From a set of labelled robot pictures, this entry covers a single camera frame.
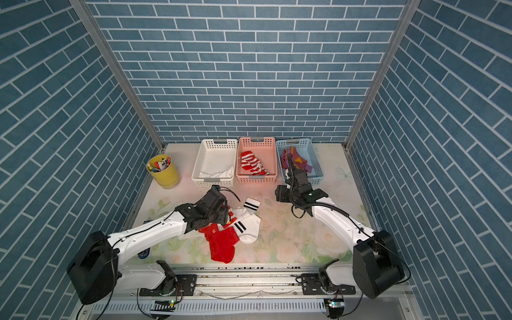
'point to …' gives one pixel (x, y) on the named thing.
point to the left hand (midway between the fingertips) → (226, 212)
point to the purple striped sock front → (298, 160)
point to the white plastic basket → (214, 155)
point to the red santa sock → (222, 242)
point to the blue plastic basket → (306, 148)
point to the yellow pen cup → (161, 167)
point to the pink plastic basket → (264, 150)
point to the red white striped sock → (249, 162)
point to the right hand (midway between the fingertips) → (282, 192)
